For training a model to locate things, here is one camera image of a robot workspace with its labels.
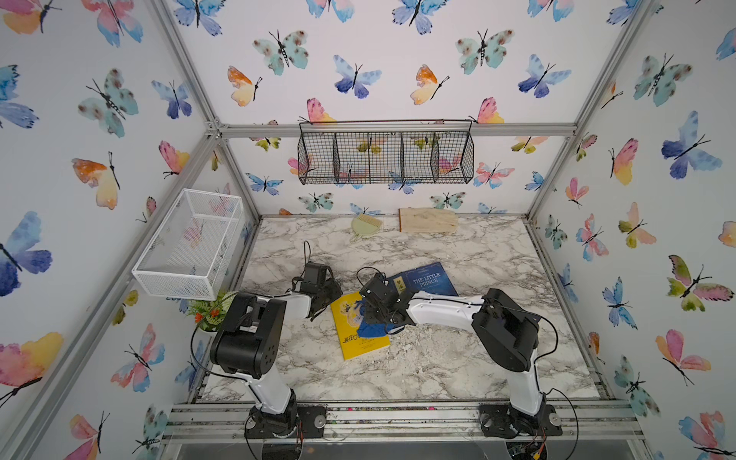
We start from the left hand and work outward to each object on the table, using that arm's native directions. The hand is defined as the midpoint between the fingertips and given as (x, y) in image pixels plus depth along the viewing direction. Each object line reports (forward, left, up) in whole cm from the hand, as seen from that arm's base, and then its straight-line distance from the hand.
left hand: (343, 285), depth 99 cm
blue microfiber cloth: (-17, -10, +2) cm, 20 cm away
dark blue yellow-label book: (0, -19, 0) cm, 19 cm away
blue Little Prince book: (+3, -31, -1) cm, 31 cm away
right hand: (-11, -9, +1) cm, 15 cm away
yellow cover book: (-12, -2, 0) cm, 12 cm away
